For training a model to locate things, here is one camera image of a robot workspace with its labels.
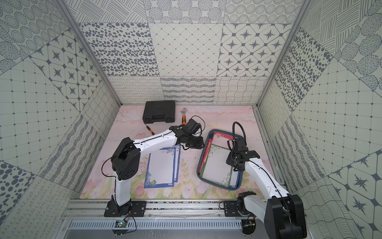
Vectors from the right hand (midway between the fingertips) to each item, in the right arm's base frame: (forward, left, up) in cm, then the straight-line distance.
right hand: (232, 163), depth 85 cm
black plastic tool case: (+44, +54, -3) cm, 70 cm away
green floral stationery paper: (-2, +10, -3) cm, 10 cm away
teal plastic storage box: (+14, +15, -2) cm, 21 cm away
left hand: (+5, +14, +7) cm, 16 cm away
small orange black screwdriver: (+26, +56, -3) cm, 62 cm away
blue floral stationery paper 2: (+2, +33, -4) cm, 34 cm away
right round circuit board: (-29, -5, -8) cm, 30 cm away
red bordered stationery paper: (+18, +7, -2) cm, 19 cm away
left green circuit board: (-29, +58, -6) cm, 65 cm away
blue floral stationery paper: (-2, +43, -5) cm, 43 cm away
